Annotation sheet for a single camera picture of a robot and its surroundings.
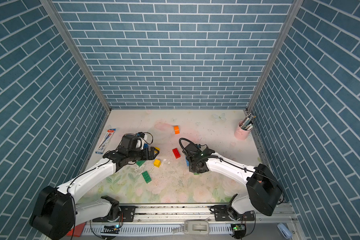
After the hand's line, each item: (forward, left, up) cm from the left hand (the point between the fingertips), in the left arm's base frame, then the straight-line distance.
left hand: (156, 152), depth 84 cm
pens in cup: (+20, -57, +2) cm, 61 cm away
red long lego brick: (+6, -11, -11) cm, 16 cm away
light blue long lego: (-1, -18, -12) cm, 21 cm away
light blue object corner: (-36, -63, -8) cm, 73 cm away
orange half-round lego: (+23, -10, -8) cm, 26 cm away
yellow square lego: (-2, +1, -8) cm, 9 cm away
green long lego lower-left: (-10, +6, -11) cm, 16 cm away
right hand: (-7, -22, -7) cm, 24 cm away
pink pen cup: (+16, -53, -3) cm, 56 cm away
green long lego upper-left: (-1, +11, -11) cm, 16 cm away
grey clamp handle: (-34, -20, -8) cm, 41 cm away
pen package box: (+13, +38, -10) cm, 42 cm away
